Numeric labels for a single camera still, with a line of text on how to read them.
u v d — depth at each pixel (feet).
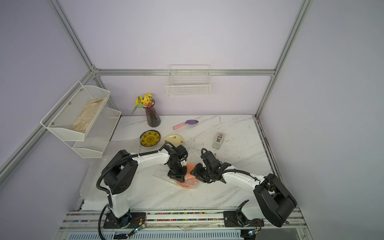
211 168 2.19
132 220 2.40
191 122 3.78
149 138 3.49
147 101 3.14
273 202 1.39
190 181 2.77
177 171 2.55
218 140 3.33
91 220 2.45
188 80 3.12
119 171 1.68
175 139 3.45
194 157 3.05
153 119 3.56
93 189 2.71
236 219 2.14
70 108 2.35
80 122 2.50
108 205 1.85
